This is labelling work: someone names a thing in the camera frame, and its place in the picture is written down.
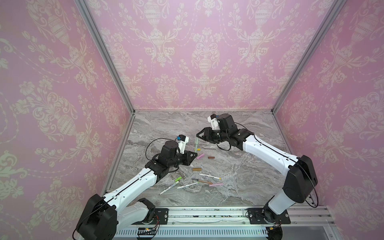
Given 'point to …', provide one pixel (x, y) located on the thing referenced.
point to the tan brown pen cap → (197, 169)
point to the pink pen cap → (200, 156)
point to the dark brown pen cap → (211, 157)
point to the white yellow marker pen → (210, 176)
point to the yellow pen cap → (198, 149)
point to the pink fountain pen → (212, 185)
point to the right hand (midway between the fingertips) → (199, 136)
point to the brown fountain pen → (202, 181)
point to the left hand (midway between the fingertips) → (197, 156)
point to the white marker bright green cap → (177, 181)
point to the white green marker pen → (184, 186)
